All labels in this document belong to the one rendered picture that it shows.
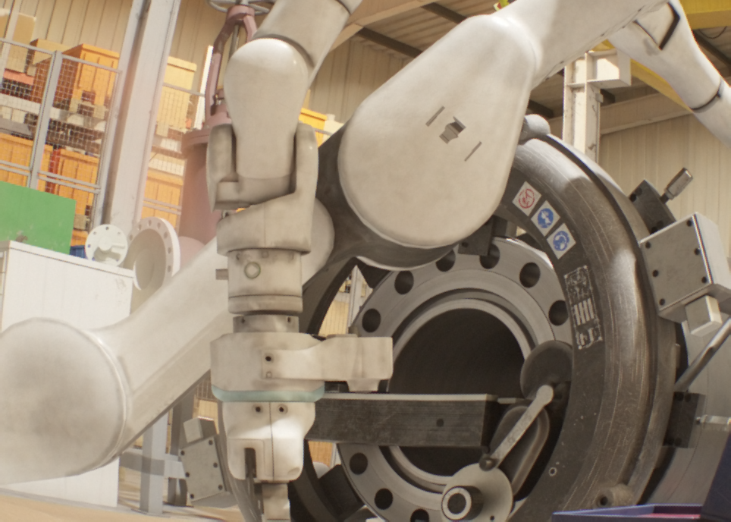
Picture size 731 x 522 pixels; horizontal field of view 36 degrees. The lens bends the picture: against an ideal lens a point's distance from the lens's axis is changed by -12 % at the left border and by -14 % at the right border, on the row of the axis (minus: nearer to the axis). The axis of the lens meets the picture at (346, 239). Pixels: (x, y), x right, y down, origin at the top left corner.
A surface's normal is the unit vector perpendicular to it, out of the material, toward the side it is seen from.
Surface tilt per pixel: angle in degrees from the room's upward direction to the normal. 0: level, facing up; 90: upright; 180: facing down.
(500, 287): 90
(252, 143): 106
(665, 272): 90
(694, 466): 110
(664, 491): 119
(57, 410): 90
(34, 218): 90
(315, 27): 98
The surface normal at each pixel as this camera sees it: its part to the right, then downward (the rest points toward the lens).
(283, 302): 0.49, -0.17
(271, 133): 0.10, 0.04
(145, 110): 0.68, -0.04
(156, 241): -0.72, -0.19
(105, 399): 0.30, -0.14
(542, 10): 0.03, -0.23
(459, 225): 0.25, 0.19
